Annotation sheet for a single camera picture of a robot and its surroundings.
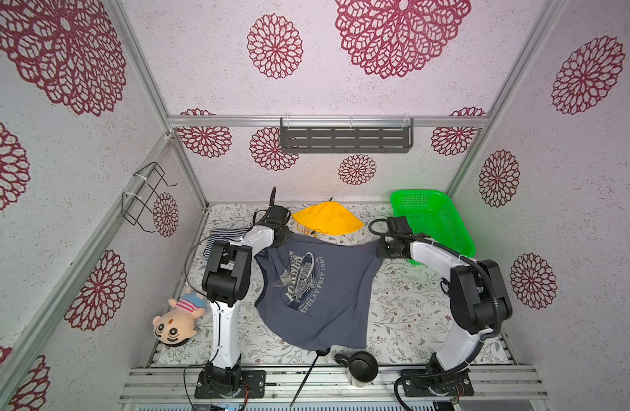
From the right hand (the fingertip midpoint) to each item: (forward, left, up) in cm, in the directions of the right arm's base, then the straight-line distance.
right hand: (383, 245), depth 97 cm
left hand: (+5, +40, -4) cm, 41 cm away
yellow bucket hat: (+18, +21, -4) cm, 28 cm away
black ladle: (-37, +23, -6) cm, 44 cm away
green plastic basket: (+25, -25, -7) cm, 36 cm away
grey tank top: (-16, +24, -7) cm, 30 cm away
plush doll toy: (-33, +67, +2) cm, 75 cm away
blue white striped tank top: (+8, +65, -5) cm, 66 cm away
